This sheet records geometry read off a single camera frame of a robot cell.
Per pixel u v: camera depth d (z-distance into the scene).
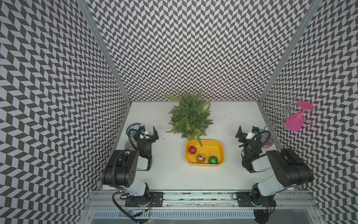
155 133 0.84
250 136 0.76
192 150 0.86
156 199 0.72
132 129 0.65
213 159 0.83
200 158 0.83
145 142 0.70
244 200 0.73
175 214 0.69
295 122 0.68
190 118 0.72
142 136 0.76
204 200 0.74
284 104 0.93
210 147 0.91
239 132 0.81
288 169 0.45
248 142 0.79
